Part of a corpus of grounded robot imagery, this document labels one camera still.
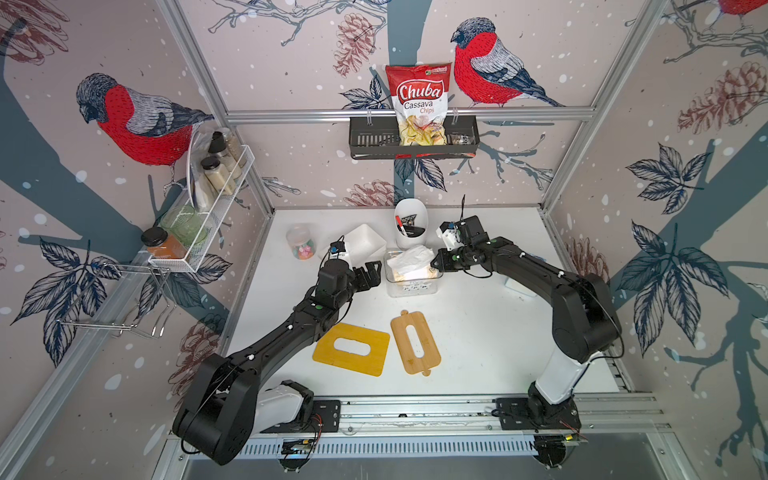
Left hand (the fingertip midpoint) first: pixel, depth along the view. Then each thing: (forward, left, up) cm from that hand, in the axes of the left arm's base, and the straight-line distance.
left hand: (375, 260), depth 84 cm
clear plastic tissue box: (-3, -10, -12) cm, 16 cm away
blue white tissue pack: (-17, -31, +16) cm, 39 cm away
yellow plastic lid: (-23, +1, -18) cm, 29 cm away
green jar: (-1, +46, +17) cm, 48 cm away
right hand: (+4, -17, -6) cm, 19 cm away
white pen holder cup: (+24, -12, -10) cm, 28 cm away
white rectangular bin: (+17, +6, -16) cm, 24 cm away
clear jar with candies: (+15, +27, -10) cm, 32 cm away
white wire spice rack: (+4, +40, +19) cm, 44 cm away
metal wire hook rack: (-21, +46, +19) cm, 54 cm away
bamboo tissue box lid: (-24, -10, -17) cm, 31 cm away
